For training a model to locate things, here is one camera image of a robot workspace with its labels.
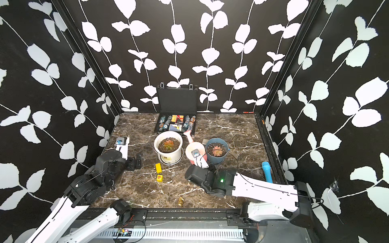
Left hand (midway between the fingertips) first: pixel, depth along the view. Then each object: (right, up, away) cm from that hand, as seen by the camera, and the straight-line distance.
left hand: (133, 149), depth 68 cm
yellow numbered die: (+8, -19, +17) cm, 27 cm away
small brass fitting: (+21, -29, +10) cm, 37 cm away
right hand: (+30, -8, +4) cm, 31 cm away
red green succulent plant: (+12, 0, +21) cm, 24 cm away
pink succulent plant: (+41, -4, +19) cm, 46 cm away
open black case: (+13, +25, +47) cm, 54 cm away
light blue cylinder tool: (+71, -15, +20) cm, 75 cm away
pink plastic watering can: (+27, +1, +5) cm, 28 cm away
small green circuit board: (-5, -40, +2) cm, 40 cm away
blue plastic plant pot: (+43, 0, +24) cm, 49 cm away
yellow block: (+6, -15, +22) cm, 27 cm away
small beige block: (+34, 0, +31) cm, 47 cm away
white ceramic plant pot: (+11, -7, +19) cm, 23 cm away
